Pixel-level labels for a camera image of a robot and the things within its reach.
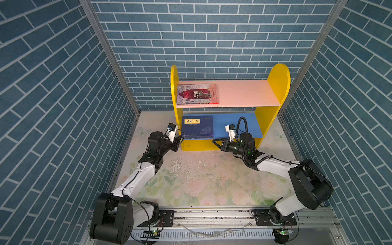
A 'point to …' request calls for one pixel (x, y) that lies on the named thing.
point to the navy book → (197, 126)
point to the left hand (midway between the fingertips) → (178, 134)
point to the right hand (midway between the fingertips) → (211, 140)
